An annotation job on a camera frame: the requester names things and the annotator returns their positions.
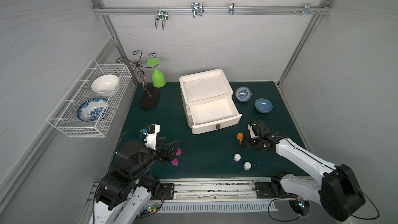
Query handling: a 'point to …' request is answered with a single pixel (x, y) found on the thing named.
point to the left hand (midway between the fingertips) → (172, 141)
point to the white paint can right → (247, 166)
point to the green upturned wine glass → (158, 79)
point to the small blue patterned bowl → (243, 94)
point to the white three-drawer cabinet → (209, 100)
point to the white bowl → (105, 85)
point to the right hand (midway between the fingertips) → (245, 142)
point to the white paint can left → (237, 157)
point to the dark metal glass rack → (148, 100)
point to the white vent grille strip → (215, 206)
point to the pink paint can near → (175, 162)
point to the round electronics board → (301, 206)
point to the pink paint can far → (179, 152)
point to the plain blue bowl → (264, 105)
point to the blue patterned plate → (93, 109)
